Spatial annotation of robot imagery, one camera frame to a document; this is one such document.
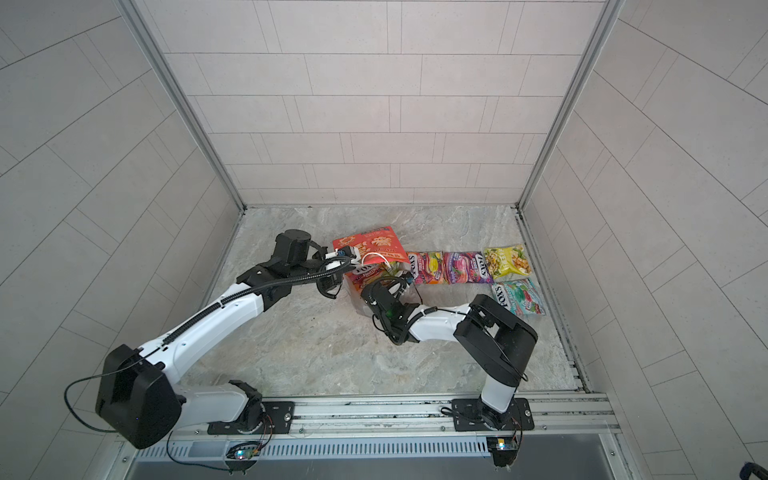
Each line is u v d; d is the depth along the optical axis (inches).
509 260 37.9
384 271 36.7
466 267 37.9
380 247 33.0
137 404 15.1
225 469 25.6
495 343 17.2
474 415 27.9
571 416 28.5
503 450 26.7
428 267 37.8
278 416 28.0
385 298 26.1
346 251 25.3
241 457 25.5
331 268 25.8
